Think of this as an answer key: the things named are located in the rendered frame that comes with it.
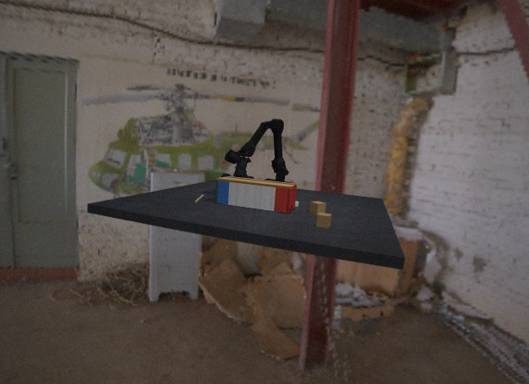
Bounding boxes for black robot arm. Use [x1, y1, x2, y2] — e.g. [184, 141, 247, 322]
[225, 119, 289, 182]

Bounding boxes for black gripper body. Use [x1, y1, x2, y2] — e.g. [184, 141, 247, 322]
[221, 165, 254, 179]

